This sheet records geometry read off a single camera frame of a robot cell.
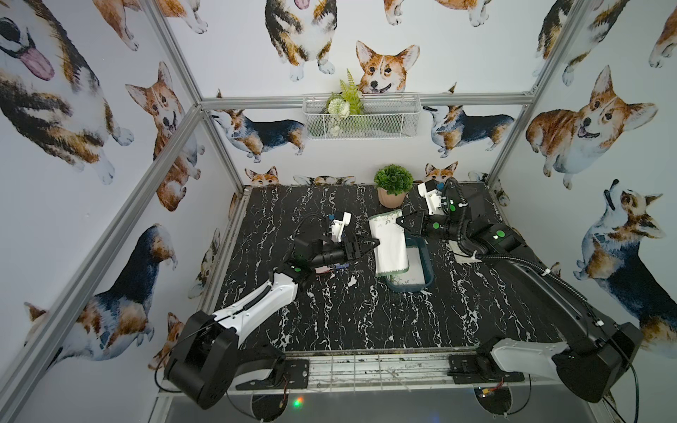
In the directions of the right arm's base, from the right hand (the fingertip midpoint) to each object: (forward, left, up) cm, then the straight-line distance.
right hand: (394, 219), depth 68 cm
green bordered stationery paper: (-6, +1, -7) cm, 10 cm away
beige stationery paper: (-1, -10, -31) cm, 33 cm away
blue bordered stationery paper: (+2, +21, -32) cm, 39 cm away
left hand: (-3, +4, -7) cm, 9 cm away
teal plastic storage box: (+13, -12, -31) cm, 36 cm away
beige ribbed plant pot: (+30, -3, -27) cm, 40 cm away
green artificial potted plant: (+31, -5, -16) cm, 35 cm away
